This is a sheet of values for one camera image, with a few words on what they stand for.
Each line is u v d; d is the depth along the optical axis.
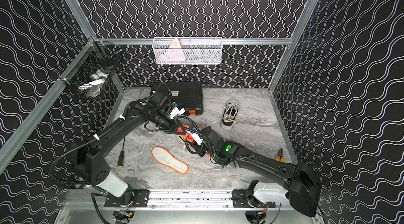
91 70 0.92
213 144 0.57
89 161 0.42
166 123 0.69
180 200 0.76
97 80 0.75
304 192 0.38
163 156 0.88
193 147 0.86
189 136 0.76
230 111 1.00
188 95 1.19
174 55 0.89
